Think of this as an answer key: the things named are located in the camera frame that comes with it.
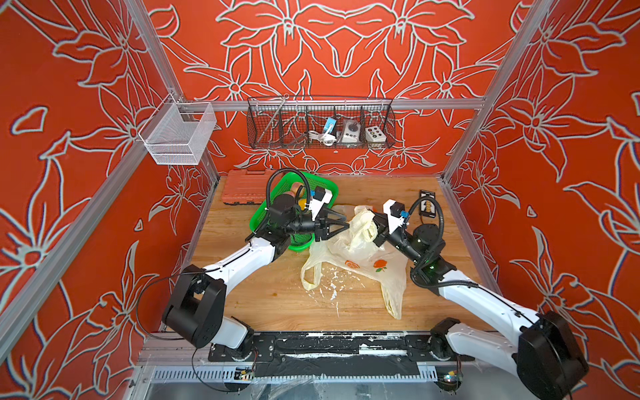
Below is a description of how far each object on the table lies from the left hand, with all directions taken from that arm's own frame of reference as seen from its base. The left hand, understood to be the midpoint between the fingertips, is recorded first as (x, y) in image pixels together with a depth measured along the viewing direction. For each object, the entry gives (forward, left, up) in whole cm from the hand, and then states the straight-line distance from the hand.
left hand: (346, 223), depth 71 cm
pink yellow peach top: (+33, +21, -21) cm, 45 cm away
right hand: (+3, -5, +1) cm, 6 cm away
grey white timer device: (+38, -2, +6) cm, 38 cm away
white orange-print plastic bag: (-5, -3, -5) cm, 8 cm away
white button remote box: (+41, -10, +3) cm, 43 cm away
